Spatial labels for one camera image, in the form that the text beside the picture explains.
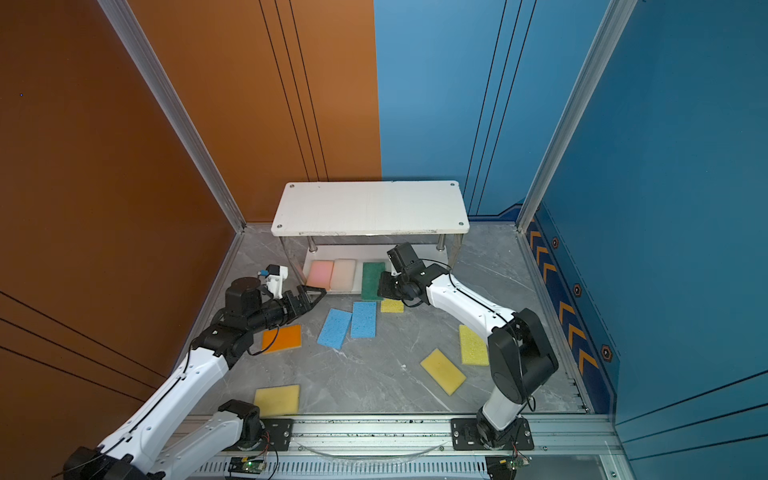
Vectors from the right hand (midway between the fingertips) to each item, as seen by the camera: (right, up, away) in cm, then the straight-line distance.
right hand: (377, 289), depth 86 cm
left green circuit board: (-30, -40, -15) cm, 52 cm away
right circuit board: (+31, -40, -15) cm, 53 cm away
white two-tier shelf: (-3, +19, -11) cm, 22 cm away
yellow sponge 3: (-25, -28, -8) cm, 39 cm away
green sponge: (-2, +4, +1) cm, 4 cm away
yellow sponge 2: (+19, -23, -3) cm, 29 cm away
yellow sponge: (+4, -7, +11) cm, 13 cm away
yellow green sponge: (+28, -18, +1) cm, 34 cm away
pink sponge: (-19, +4, +9) cm, 21 cm away
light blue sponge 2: (-4, -9, +7) cm, 13 cm away
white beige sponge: (-12, +3, +10) cm, 16 cm away
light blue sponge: (-13, -13, +6) cm, 19 cm away
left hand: (-15, 0, -9) cm, 17 cm away
